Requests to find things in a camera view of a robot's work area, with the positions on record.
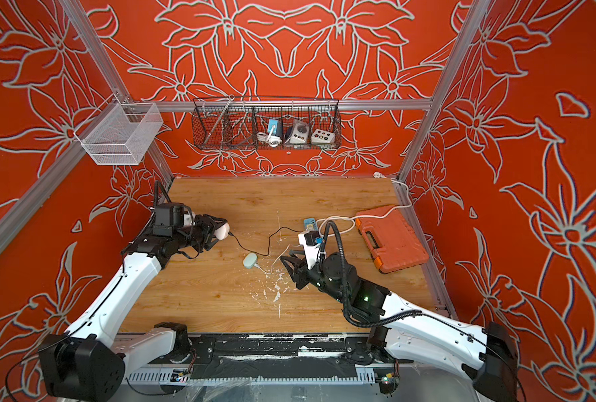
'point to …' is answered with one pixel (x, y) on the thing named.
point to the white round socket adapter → (300, 132)
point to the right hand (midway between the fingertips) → (279, 258)
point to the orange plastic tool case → (393, 244)
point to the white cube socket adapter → (321, 136)
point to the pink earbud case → (222, 233)
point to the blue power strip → (310, 221)
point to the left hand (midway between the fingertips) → (226, 224)
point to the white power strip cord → (365, 217)
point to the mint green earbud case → (250, 260)
